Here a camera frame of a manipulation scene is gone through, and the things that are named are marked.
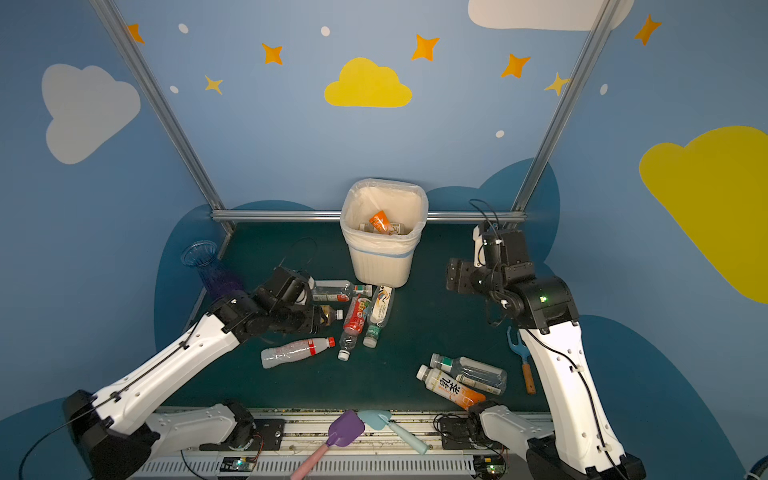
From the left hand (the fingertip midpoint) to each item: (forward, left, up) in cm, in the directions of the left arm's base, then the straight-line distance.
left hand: (324, 321), depth 74 cm
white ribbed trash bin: (+22, -13, -7) cm, 26 cm away
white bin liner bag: (+42, -20, +5) cm, 46 cm away
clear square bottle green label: (+19, 0, -15) cm, 24 cm away
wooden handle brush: (+2, -58, -19) cm, 61 cm away
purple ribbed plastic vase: (+25, +44, -17) cm, 54 cm away
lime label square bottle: (+38, -19, -5) cm, 43 cm away
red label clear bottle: (+6, -6, -13) cm, 16 cm away
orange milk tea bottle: (-11, -33, -14) cm, 37 cm away
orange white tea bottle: (+35, -13, +1) cm, 37 cm away
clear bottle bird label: (+10, -14, -14) cm, 22 cm away
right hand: (+6, -34, +15) cm, 38 cm away
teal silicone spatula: (-19, -14, -18) cm, 29 cm away
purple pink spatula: (-21, -5, -19) cm, 29 cm away
